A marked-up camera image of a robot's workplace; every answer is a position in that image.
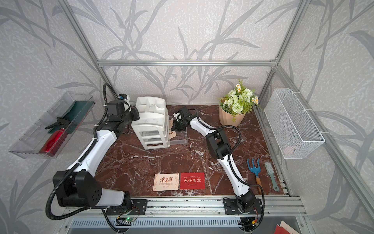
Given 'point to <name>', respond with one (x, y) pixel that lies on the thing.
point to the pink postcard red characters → (166, 182)
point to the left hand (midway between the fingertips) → (138, 109)
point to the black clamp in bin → (62, 122)
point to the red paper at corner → (279, 230)
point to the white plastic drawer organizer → (153, 127)
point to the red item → (192, 181)
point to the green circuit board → (130, 219)
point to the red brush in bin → (54, 142)
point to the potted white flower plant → (234, 105)
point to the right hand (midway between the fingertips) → (171, 128)
